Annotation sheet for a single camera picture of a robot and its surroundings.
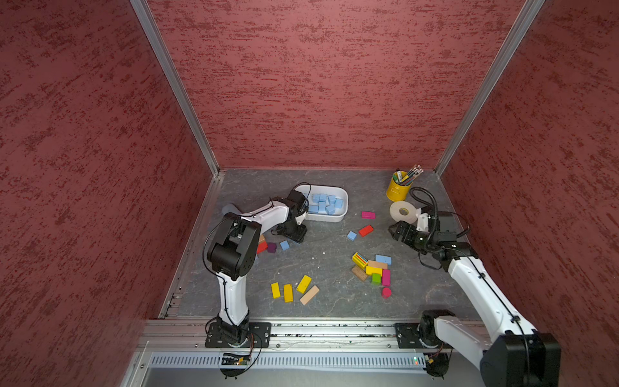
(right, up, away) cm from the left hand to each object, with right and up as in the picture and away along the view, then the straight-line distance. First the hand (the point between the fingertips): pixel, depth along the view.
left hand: (293, 240), depth 95 cm
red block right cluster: (+31, +3, +4) cm, 31 cm away
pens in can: (+48, +25, +7) cm, 55 cm away
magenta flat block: (+33, +9, +9) cm, 36 cm away
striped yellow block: (+26, -6, -7) cm, 27 cm away
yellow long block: (+5, -14, -11) cm, 18 cm away
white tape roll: (+48, +11, +10) cm, 50 cm away
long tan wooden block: (+7, -17, -14) cm, 23 cm away
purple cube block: (-8, -2, -3) cm, 9 cm away
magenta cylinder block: (+34, -16, -13) cm, 40 cm away
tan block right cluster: (+33, -8, -6) cm, 34 cm away
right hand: (+38, +4, -12) cm, 40 cm away
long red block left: (-12, -2, -3) cm, 13 cm away
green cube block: (+31, -11, -11) cm, 35 cm away
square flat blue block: (+24, +1, +2) cm, 24 cm away
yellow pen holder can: (+46, +22, +7) cm, 51 cm away
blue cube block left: (-3, -2, -3) cm, 4 cm away
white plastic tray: (+14, +14, +12) cm, 24 cm away
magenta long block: (+36, -12, -8) cm, 39 cm away
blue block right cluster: (+35, -6, -6) cm, 36 cm away
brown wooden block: (+26, -10, -8) cm, 29 cm away
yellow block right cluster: (+30, -10, -8) cm, 32 cm away
